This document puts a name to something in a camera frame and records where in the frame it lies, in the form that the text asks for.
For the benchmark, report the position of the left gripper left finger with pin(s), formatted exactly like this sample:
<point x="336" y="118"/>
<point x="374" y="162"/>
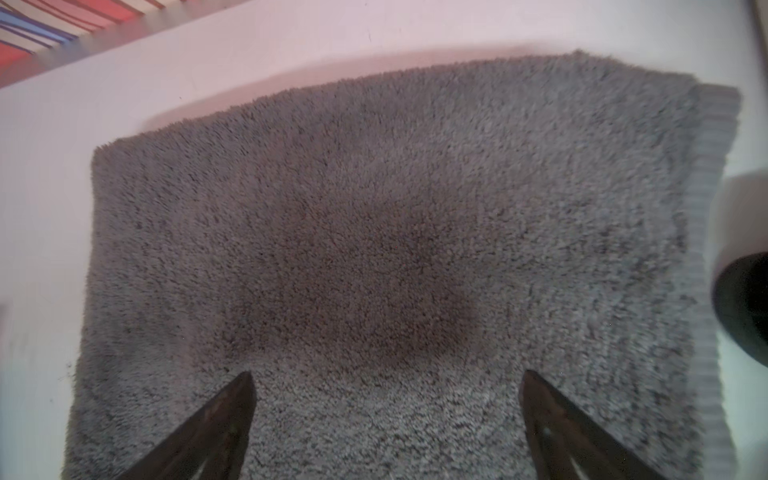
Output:
<point x="211" y="444"/>

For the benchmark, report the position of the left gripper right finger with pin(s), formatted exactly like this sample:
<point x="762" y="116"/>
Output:
<point x="565" y="443"/>

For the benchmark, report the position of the black suitcase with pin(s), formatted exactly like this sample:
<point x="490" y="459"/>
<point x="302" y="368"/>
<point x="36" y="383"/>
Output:
<point x="739" y="298"/>

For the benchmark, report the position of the grey towel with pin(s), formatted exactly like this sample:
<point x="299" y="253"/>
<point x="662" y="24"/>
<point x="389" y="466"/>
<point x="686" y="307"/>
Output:
<point x="388" y="255"/>

